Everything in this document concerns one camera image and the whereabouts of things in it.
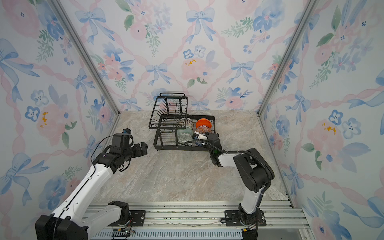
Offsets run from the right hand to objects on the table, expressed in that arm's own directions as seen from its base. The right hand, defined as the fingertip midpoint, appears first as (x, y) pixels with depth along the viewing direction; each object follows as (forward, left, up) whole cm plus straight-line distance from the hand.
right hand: (209, 130), depth 95 cm
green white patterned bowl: (-1, +16, -6) cm, 17 cm away
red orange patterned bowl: (+3, +4, -1) cm, 5 cm away
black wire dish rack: (+17, +28, -3) cm, 33 cm away
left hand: (-16, +39, +6) cm, 42 cm away
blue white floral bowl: (-5, +7, -9) cm, 12 cm away
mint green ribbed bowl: (+4, +14, -4) cm, 15 cm away
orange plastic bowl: (+9, +4, -2) cm, 10 cm away
